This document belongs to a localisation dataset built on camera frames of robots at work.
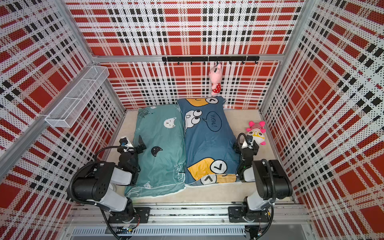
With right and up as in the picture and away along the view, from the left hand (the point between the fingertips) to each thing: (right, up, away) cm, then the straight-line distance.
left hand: (135, 137), depth 89 cm
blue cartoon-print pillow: (+46, -10, -6) cm, 48 cm away
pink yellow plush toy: (+77, +3, +8) cm, 77 cm away
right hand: (+68, -1, +2) cm, 68 cm away
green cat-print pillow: (+17, -14, -2) cm, 23 cm away
